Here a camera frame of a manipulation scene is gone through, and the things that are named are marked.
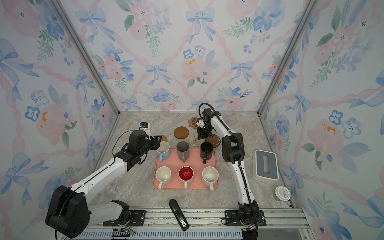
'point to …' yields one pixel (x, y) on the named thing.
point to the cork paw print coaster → (192, 122)
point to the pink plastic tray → (194, 161)
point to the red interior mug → (186, 175)
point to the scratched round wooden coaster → (215, 139)
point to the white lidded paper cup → (282, 193)
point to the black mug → (206, 149)
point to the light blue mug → (164, 150)
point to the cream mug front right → (210, 176)
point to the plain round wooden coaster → (181, 132)
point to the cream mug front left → (163, 174)
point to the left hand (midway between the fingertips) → (157, 135)
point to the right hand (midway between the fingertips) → (199, 137)
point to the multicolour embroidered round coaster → (194, 141)
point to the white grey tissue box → (265, 166)
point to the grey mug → (183, 149)
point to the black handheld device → (179, 215)
